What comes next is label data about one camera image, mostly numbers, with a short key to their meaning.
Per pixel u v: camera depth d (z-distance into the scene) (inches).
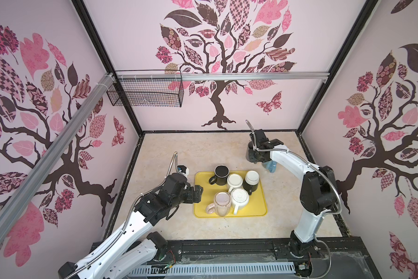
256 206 34.6
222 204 29.9
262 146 26.7
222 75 37.1
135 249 22.4
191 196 25.0
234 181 34.6
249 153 33.0
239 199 31.9
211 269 27.5
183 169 25.6
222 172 34.7
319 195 19.3
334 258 28.2
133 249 22.4
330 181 17.5
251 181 33.6
